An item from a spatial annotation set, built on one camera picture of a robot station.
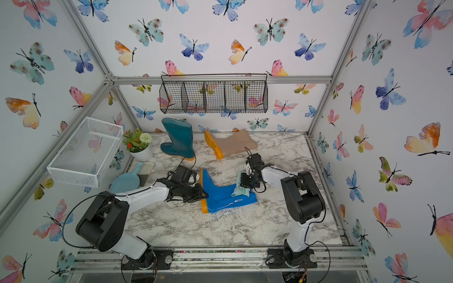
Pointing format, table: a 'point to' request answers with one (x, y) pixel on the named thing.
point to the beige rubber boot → (240, 141)
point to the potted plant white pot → (144, 155)
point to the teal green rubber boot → (181, 134)
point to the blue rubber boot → (220, 197)
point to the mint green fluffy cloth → (239, 190)
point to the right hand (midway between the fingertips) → (242, 183)
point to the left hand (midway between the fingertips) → (209, 195)
